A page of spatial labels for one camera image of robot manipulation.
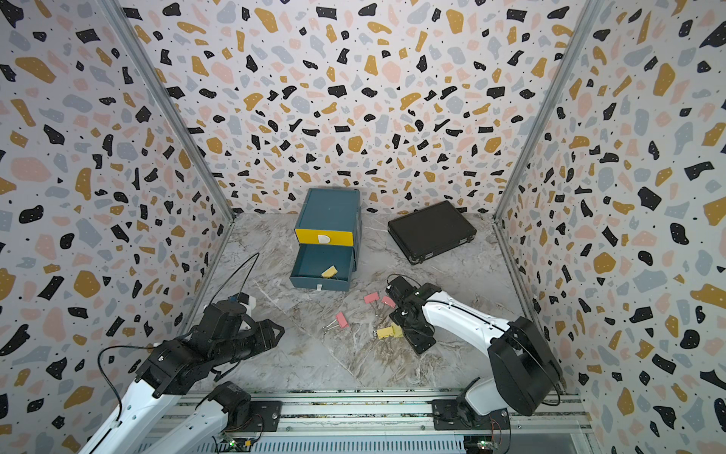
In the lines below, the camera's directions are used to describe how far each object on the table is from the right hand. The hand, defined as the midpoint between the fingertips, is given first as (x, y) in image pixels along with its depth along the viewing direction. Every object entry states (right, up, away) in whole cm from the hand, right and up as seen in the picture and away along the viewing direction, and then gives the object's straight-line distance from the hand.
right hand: (400, 332), depth 85 cm
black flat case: (+14, +31, +25) cm, 42 cm away
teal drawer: (-28, +21, +8) cm, 36 cm away
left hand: (-31, +4, -14) cm, 34 cm away
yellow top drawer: (-23, +28, +5) cm, 37 cm away
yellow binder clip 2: (-23, +17, +9) cm, 30 cm away
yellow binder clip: (-5, -1, +3) cm, 6 cm away
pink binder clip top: (-9, +8, +12) cm, 17 cm away
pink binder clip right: (-3, +7, +10) cm, 13 cm away
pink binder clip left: (-19, +2, +7) cm, 20 cm away
